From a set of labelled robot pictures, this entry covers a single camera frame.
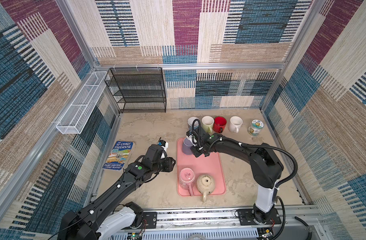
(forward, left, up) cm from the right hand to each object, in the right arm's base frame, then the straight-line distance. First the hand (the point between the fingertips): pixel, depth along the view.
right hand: (196, 151), depth 91 cm
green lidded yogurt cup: (+17, -41, +2) cm, 45 cm away
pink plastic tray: (-6, -11, -6) cm, 14 cm away
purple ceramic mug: (+1, +6, +4) cm, 7 cm away
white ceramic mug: (+19, -28, +2) cm, 34 cm away
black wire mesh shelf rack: (+45, +39, +12) cm, 61 cm away
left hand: (-9, +13, +8) cm, 18 cm away
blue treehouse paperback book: (0, +48, -3) cm, 48 cm away
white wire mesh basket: (+7, +58, +28) cm, 65 cm away
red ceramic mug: (+22, -18, -3) cm, 29 cm away
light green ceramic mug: (+20, -9, +2) cm, 22 cm away
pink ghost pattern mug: (-19, +6, +6) cm, 21 cm away
